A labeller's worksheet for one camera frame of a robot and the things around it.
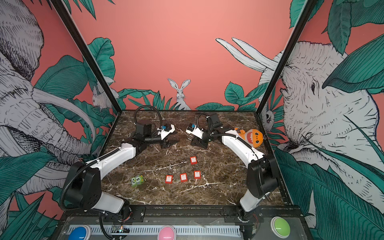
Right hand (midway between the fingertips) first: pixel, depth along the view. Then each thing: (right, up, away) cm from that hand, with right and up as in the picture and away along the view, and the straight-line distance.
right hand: (191, 138), depth 82 cm
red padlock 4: (+3, -22, +4) cm, 22 cm away
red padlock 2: (-13, -24, +2) cm, 27 cm away
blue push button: (-50, -42, -15) cm, 67 cm away
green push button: (+43, -41, -12) cm, 60 cm away
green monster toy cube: (-31, -24, +2) cm, 39 cm away
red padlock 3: (-5, -23, +4) cm, 24 cm away
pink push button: (-11, -43, -13) cm, 46 cm away
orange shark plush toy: (+40, 0, +13) cm, 42 cm away
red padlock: (+1, -15, +11) cm, 18 cm away
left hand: (-8, +3, -1) cm, 9 cm away
